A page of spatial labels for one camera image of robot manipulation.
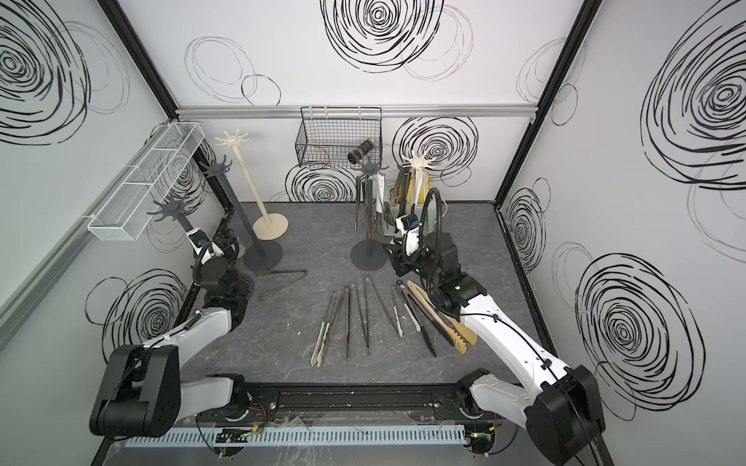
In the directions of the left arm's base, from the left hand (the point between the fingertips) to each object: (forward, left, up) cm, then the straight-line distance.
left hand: (195, 241), depth 76 cm
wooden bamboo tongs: (-12, -73, -23) cm, 77 cm away
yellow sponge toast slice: (+12, -60, +8) cm, 62 cm away
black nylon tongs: (-1, -59, -23) cm, 64 cm away
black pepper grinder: (+29, -41, +8) cm, 51 cm away
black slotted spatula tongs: (+15, -55, +7) cm, 58 cm away
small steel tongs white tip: (-1, -55, -25) cm, 61 cm away
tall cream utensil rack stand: (+26, -5, -24) cm, 36 cm away
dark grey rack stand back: (+15, -46, -24) cm, 54 cm away
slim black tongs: (-13, -46, -25) cm, 54 cm away
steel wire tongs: (-2, -13, -25) cm, 28 cm away
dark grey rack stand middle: (+13, -7, -24) cm, 28 cm away
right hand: (0, -52, +2) cm, 52 cm away
